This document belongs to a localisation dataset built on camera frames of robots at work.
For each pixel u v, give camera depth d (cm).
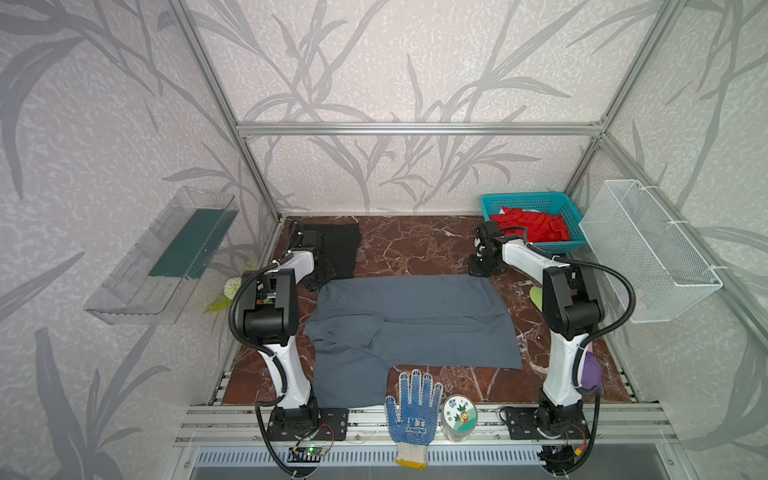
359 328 89
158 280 66
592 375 82
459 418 68
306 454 72
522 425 74
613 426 76
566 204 113
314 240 83
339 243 112
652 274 63
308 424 67
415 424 74
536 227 108
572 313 54
